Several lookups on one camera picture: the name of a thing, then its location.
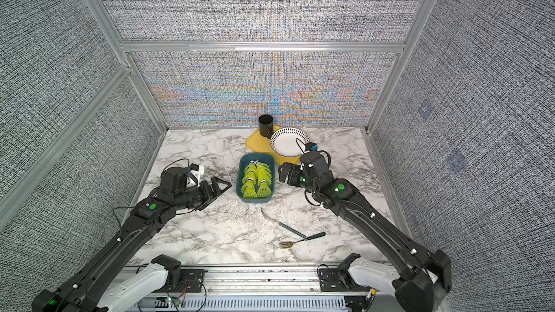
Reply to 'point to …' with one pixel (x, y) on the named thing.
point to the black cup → (266, 125)
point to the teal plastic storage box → (245, 158)
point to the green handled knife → (282, 225)
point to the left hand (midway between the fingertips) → (228, 188)
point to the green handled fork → (288, 244)
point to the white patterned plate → (289, 142)
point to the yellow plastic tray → (259, 144)
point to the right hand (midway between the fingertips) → (288, 165)
